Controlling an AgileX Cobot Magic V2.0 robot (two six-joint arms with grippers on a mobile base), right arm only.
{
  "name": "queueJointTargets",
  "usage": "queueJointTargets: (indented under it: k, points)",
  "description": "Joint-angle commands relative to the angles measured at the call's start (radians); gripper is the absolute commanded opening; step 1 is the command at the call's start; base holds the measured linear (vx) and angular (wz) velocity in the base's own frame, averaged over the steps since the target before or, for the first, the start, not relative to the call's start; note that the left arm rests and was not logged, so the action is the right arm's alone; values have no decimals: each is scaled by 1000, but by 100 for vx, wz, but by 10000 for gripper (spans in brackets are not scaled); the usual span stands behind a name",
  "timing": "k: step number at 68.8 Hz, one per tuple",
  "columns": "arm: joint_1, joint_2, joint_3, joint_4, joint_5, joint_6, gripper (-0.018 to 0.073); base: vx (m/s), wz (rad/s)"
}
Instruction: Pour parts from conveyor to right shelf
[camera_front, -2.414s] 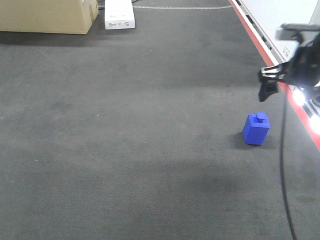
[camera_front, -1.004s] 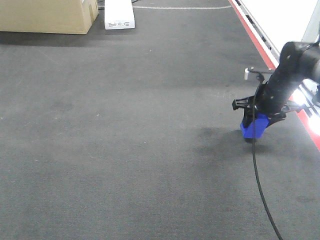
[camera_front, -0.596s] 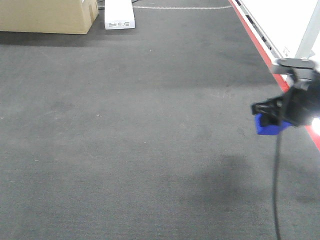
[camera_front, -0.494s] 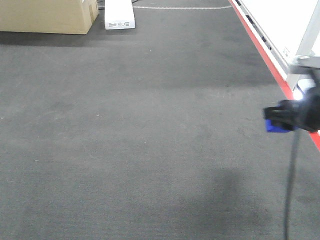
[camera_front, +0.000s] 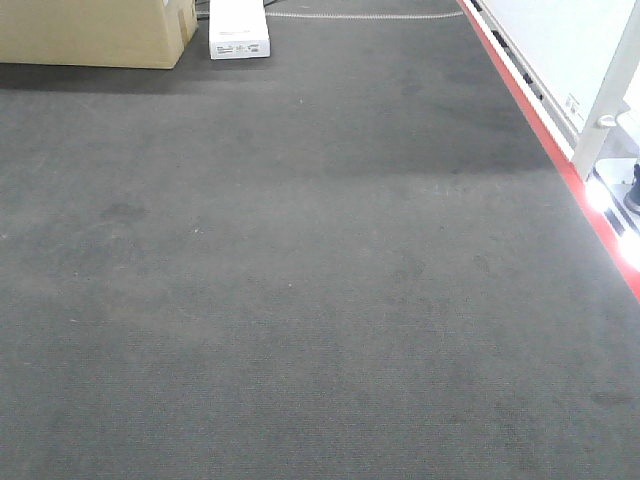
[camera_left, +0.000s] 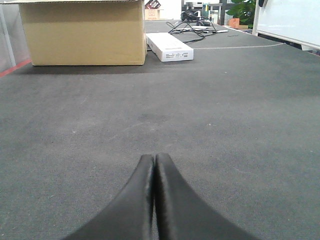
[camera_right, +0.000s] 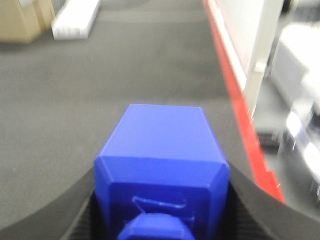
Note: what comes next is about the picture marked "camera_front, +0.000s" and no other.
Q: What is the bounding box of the flat white carton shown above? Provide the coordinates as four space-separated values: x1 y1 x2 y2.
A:
208 0 272 61

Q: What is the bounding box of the large cardboard box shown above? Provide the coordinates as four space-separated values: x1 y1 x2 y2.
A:
0 0 199 71

